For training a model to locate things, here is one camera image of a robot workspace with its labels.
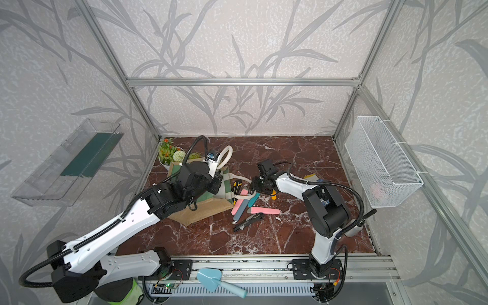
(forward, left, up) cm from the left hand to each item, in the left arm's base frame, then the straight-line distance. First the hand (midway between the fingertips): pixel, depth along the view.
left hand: (221, 172), depth 71 cm
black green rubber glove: (-35, +34, -26) cm, 56 cm away
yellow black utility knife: (+8, -3, -26) cm, 28 cm away
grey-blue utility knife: (0, -8, -27) cm, 28 cm away
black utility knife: (-9, -11, -26) cm, 30 cm away
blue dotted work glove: (+15, -44, -27) cm, 54 cm away
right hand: (+7, -12, -24) cm, 27 cm away
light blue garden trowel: (-31, +4, -26) cm, 41 cm away
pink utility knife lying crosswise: (-4, -13, -26) cm, 29 cm away
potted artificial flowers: (+19, +30, -12) cm, 37 cm away
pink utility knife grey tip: (+6, -7, -27) cm, 29 cm away
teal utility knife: (+2, -12, -26) cm, 29 cm away
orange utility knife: (+3, -22, -26) cm, 35 cm away
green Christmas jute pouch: (-5, 0, -13) cm, 14 cm away
